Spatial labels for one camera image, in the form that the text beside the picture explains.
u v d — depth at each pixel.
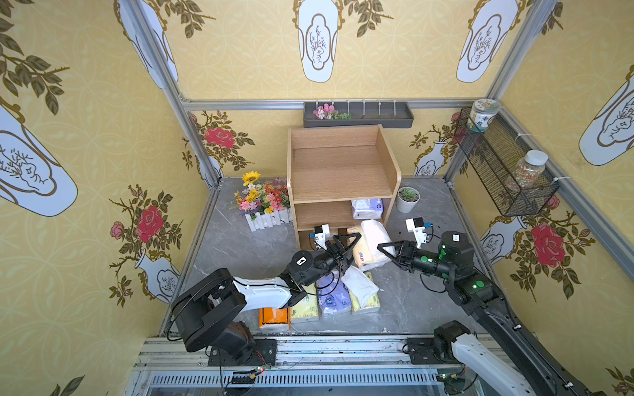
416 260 0.62
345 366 0.72
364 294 0.78
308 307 0.78
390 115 0.93
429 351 0.73
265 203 0.93
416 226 0.67
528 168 0.66
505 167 0.86
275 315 0.75
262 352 0.73
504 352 0.51
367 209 0.82
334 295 0.80
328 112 0.88
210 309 0.44
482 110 0.85
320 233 0.74
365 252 0.68
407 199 1.03
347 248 0.66
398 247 0.65
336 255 0.65
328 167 0.82
